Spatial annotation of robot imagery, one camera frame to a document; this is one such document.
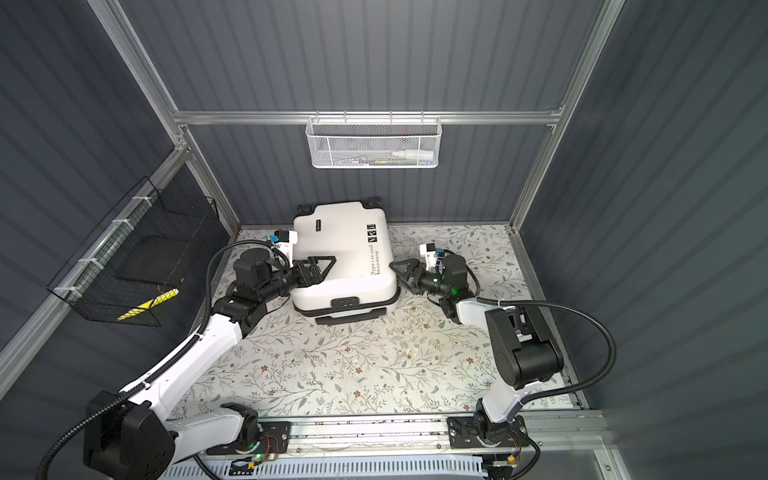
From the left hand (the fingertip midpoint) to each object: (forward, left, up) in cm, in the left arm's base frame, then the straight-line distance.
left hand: (327, 260), depth 76 cm
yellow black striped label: (-9, +40, -2) cm, 41 cm away
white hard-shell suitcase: (-1, -8, -8) cm, 12 cm away
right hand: (0, -18, -9) cm, 20 cm away
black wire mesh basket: (-1, +48, +2) cm, 48 cm away
